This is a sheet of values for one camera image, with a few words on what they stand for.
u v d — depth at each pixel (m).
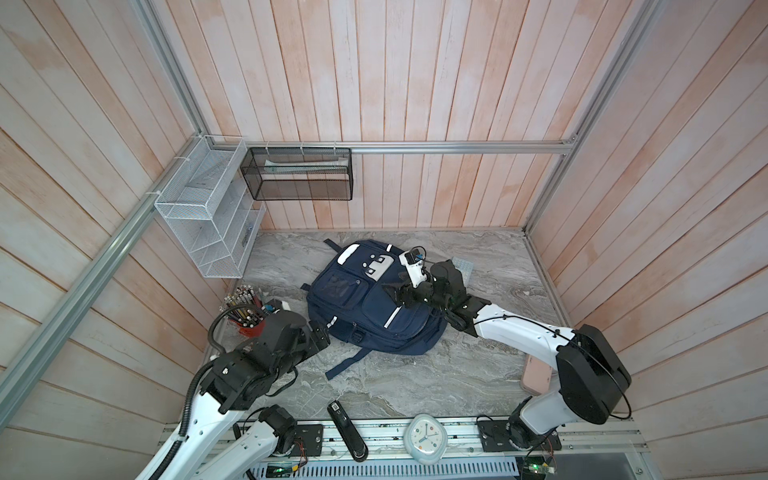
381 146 0.98
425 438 0.72
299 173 1.06
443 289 0.64
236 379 0.44
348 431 0.74
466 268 1.07
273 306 0.61
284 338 0.48
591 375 0.44
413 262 0.72
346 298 0.90
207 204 0.69
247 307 0.60
